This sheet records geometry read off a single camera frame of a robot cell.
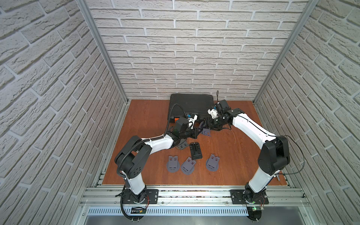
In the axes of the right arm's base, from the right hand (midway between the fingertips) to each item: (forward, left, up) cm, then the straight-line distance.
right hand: (208, 126), depth 86 cm
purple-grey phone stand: (-4, +2, +1) cm, 4 cm away
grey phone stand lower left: (-18, +24, -14) cm, 33 cm away
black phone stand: (-10, +9, -13) cm, 18 cm away
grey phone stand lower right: (-18, -1, -14) cm, 23 cm away
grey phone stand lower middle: (-20, +15, -13) cm, 28 cm away
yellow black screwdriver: (-29, -38, -14) cm, 51 cm away
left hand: (-1, +3, 0) cm, 3 cm away
